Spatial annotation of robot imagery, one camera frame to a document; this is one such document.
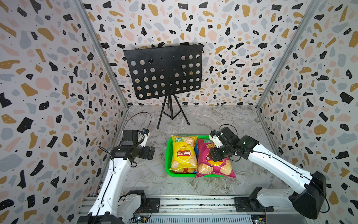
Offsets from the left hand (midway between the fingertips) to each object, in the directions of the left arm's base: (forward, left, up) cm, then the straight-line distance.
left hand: (146, 148), depth 79 cm
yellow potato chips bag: (-6, -22, -3) cm, 23 cm away
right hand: (-4, -37, 0) cm, 37 cm away
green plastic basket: (-4, -12, -7) cm, 14 cm away
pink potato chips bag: (-11, -33, +1) cm, 35 cm away
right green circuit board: (-33, -60, -16) cm, 70 cm away
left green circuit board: (-32, +1, -15) cm, 35 cm away
